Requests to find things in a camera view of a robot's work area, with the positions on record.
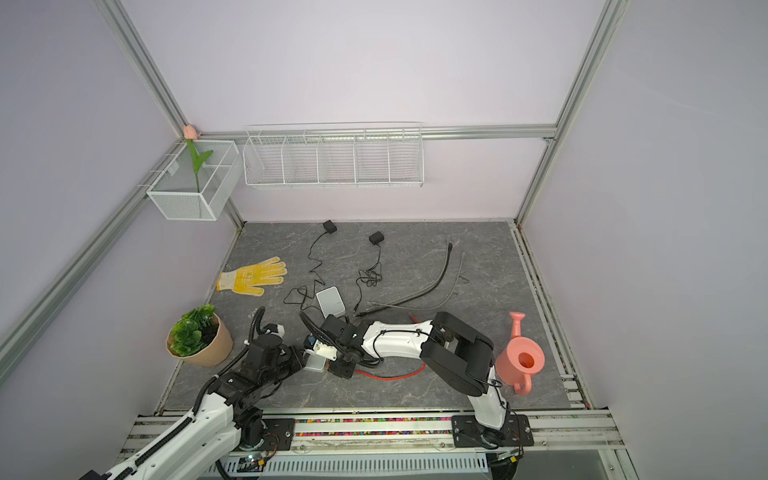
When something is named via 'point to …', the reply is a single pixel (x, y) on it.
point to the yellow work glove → (246, 279)
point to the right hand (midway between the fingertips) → (335, 365)
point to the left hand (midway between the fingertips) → (311, 357)
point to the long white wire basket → (334, 155)
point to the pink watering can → (523, 357)
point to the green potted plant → (199, 337)
